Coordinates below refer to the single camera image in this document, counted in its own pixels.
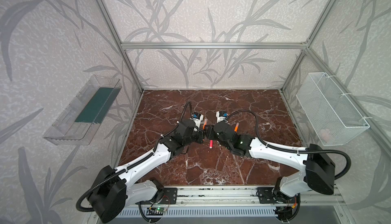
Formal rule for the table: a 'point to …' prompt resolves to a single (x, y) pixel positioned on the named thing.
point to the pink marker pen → (211, 144)
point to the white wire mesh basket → (337, 120)
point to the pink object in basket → (325, 135)
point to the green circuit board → (155, 211)
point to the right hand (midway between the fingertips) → (206, 123)
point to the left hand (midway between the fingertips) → (208, 127)
